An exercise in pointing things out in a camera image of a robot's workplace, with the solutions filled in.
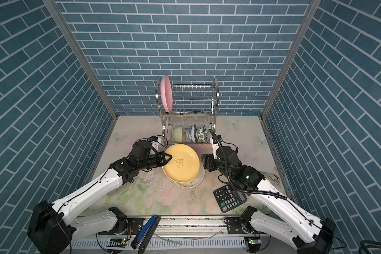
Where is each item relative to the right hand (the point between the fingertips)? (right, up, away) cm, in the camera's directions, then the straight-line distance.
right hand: (205, 152), depth 73 cm
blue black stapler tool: (-28, -37, -4) cm, 46 cm away
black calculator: (+12, -25, +8) cm, 29 cm away
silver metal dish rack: (-6, +23, +32) cm, 40 cm away
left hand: (-16, -3, +5) cm, 17 cm away
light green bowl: (-16, +8, +21) cm, 28 cm away
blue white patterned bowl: (-7, +8, +21) cm, 24 cm away
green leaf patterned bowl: (-1, +8, +21) cm, 22 cm away
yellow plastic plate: (-11, -8, +7) cm, 15 cm away
